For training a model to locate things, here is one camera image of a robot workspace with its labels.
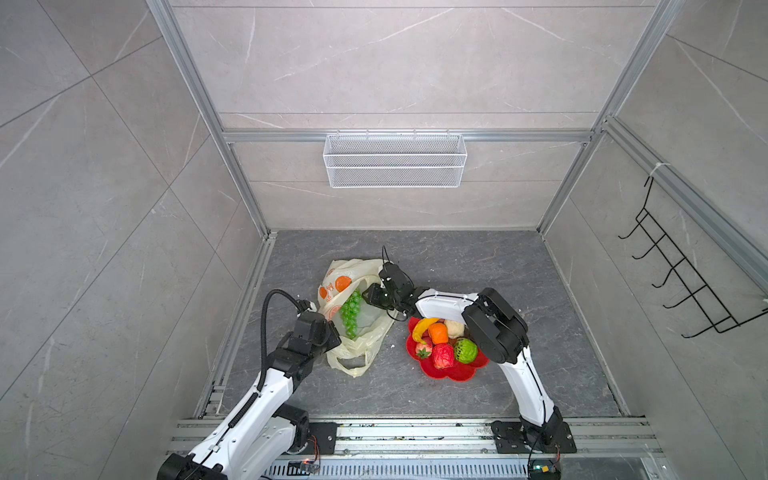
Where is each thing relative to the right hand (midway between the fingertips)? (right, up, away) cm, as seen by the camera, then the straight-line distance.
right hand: (362, 294), depth 97 cm
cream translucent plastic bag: (-5, +6, -9) cm, 12 cm away
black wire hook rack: (+76, +1, -38) cm, 85 cm away
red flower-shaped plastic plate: (+29, -20, -14) cm, 38 cm away
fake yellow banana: (+19, -8, -9) cm, 23 cm away
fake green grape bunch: (-4, -5, -5) cm, 8 cm away
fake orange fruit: (+23, -10, -12) cm, 28 cm away
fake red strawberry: (+19, -14, -14) cm, 27 cm away
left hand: (-7, -6, -13) cm, 16 cm away
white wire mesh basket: (+11, +45, +3) cm, 47 cm away
